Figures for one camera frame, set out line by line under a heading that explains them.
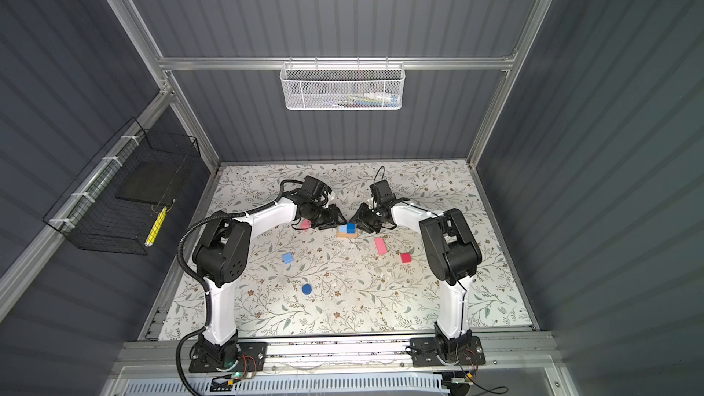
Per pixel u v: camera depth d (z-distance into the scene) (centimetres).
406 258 92
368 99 91
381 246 96
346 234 97
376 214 75
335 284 87
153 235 68
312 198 81
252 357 72
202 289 55
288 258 93
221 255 54
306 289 85
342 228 95
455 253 53
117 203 72
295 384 71
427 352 73
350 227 96
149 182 74
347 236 96
